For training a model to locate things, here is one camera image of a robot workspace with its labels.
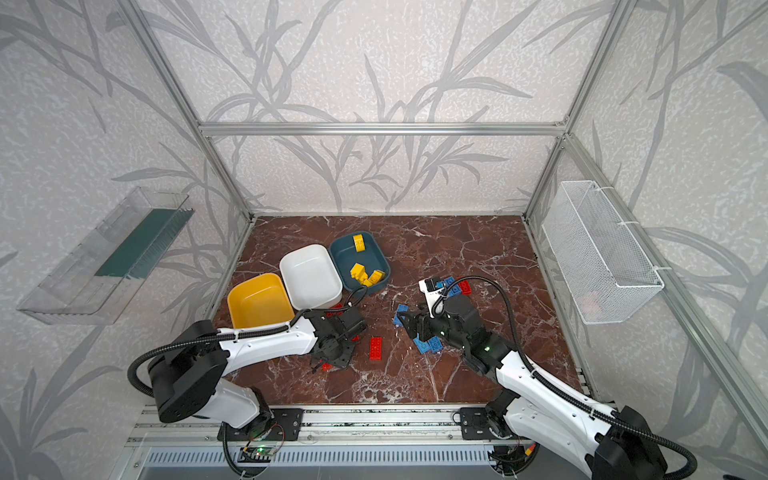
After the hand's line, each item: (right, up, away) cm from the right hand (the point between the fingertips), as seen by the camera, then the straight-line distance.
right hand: (408, 301), depth 77 cm
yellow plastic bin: (-48, -3, +17) cm, 51 cm away
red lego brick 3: (-17, -1, -7) cm, 18 cm away
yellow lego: (-18, +15, +31) cm, 38 cm away
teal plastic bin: (-23, +11, +30) cm, 39 cm away
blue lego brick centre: (-2, -5, +16) cm, 17 cm away
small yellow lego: (-11, +4, +22) cm, 25 cm away
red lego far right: (+19, 0, +19) cm, 27 cm away
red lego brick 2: (-23, -19, +4) cm, 30 cm away
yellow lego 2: (-16, +6, +19) cm, 26 cm away
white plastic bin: (-33, +3, +25) cm, 42 cm away
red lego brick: (-9, -15, +7) cm, 19 cm away
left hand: (-18, -16, +8) cm, 25 cm away
